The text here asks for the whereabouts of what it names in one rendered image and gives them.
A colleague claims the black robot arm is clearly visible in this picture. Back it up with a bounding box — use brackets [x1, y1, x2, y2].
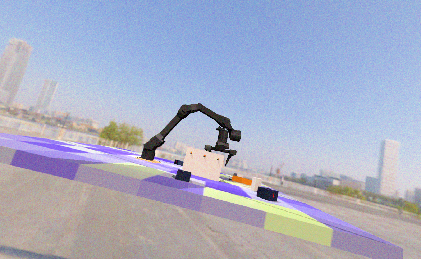
[140, 103, 241, 160]

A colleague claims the orange rectangular block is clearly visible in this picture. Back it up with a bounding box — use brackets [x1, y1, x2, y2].
[232, 176, 252, 186]

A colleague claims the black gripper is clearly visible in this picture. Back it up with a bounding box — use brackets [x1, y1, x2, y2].
[204, 138, 237, 166]

